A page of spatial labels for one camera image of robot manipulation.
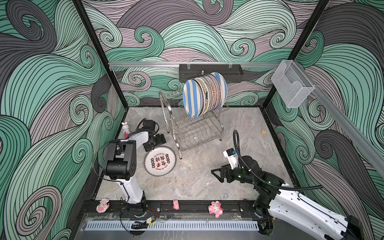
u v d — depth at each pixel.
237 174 0.63
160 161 0.90
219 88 0.76
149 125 0.79
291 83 0.79
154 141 0.83
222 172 0.65
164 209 0.74
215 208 0.71
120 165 0.48
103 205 0.72
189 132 1.00
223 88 0.73
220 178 0.65
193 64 0.94
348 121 0.59
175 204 0.73
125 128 0.98
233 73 0.94
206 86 0.69
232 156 0.67
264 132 1.04
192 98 0.75
